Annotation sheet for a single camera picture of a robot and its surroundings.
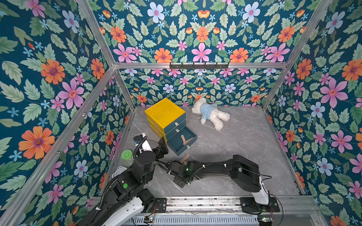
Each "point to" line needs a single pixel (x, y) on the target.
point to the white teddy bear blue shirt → (209, 111)
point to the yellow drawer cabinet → (162, 114)
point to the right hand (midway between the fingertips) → (181, 174)
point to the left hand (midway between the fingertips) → (159, 141)
